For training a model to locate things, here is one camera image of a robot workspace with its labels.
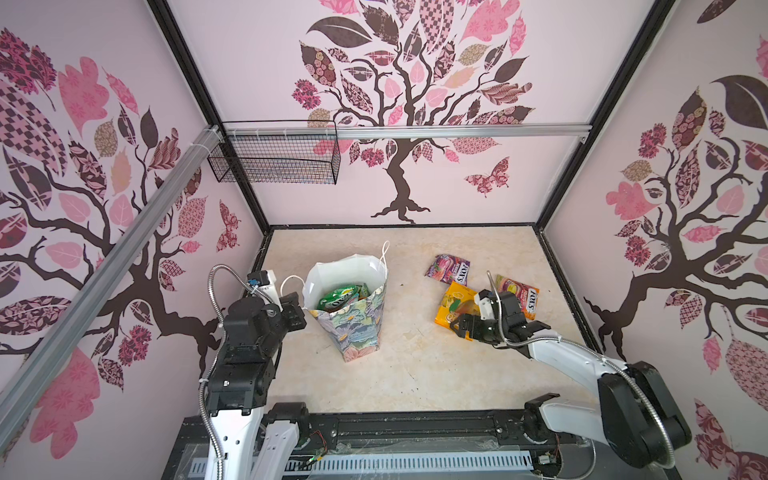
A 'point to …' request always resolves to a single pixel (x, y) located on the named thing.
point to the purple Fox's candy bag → (448, 269)
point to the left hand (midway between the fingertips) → (299, 299)
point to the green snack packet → (342, 297)
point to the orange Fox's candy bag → (527, 297)
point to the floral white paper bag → (357, 326)
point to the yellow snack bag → (455, 301)
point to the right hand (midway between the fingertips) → (462, 324)
